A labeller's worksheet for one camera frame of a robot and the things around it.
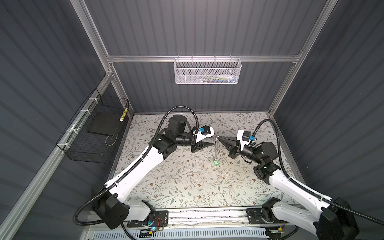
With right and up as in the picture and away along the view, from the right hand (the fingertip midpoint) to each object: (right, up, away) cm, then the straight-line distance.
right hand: (221, 140), depth 65 cm
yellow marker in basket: (-51, +12, +17) cm, 55 cm away
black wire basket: (-62, +1, +8) cm, 63 cm away
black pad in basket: (-56, +8, +8) cm, 57 cm away
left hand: (-4, +1, +3) cm, 5 cm away
